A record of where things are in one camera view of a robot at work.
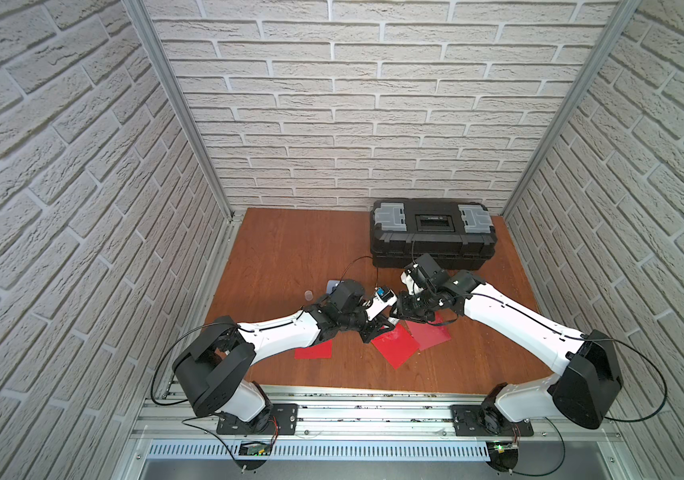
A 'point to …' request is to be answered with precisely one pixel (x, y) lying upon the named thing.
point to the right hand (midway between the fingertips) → (397, 314)
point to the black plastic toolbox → (456, 234)
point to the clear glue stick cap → (308, 295)
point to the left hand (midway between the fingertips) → (394, 322)
